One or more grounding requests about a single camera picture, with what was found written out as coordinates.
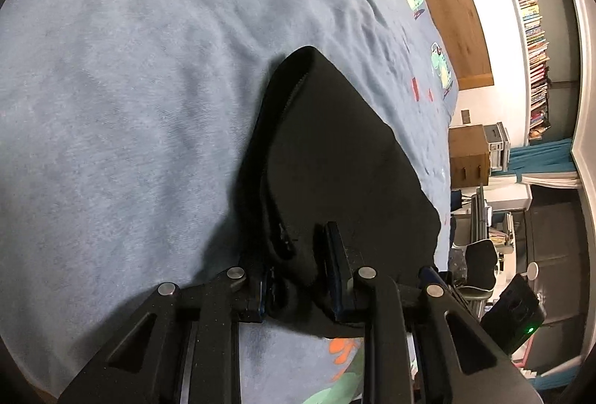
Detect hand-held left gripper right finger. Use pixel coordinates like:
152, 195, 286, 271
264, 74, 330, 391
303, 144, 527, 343
314, 222, 543, 404

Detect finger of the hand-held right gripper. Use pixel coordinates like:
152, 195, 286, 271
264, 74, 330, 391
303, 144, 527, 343
418, 265, 451, 293

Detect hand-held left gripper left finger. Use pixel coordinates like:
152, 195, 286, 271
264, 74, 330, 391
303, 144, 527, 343
58, 252, 280, 404

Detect black pants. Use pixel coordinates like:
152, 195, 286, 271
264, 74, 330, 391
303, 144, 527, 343
231, 45, 442, 337

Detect black office chair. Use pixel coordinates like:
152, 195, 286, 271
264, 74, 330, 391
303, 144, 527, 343
449, 239, 501, 316

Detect cluttered desk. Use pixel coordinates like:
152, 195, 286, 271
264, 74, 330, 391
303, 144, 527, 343
454, 192, 517, 249

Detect wooden drawer cabinet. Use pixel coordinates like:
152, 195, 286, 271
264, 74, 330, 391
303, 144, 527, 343
448, 125, 492, 190

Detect white printer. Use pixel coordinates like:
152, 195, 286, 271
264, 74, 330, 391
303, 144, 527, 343
483, 121, 511, 172

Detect teal curtain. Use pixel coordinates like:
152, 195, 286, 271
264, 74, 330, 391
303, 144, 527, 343
510, 138, 583, 188

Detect blue printed blanket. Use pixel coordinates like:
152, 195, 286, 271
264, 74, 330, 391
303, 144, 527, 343
0, 0, 459, 404

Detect row of books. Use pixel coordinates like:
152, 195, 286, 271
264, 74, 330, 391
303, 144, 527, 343
484, 0, 551, 139

